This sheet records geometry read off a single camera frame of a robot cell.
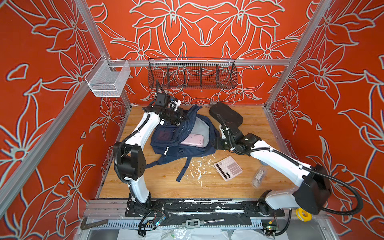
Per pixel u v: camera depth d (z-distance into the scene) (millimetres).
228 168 849
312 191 398
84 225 686
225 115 1052
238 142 589
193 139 924
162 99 684
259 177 814
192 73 976
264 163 523
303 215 698
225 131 612
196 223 684
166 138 928
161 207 728
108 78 943
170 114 728
